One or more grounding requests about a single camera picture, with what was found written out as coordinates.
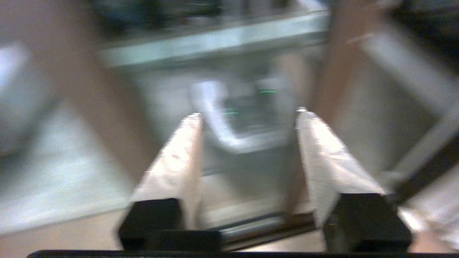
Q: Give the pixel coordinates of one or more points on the brown framed glass sliding door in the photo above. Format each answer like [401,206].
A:
[344,71]

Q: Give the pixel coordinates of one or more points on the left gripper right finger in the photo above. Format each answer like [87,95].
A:
[330,161]

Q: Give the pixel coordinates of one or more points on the brown framed fixed glass panel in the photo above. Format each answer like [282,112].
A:
[89,89]

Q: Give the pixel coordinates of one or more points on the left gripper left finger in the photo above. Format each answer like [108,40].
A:
[172,172]

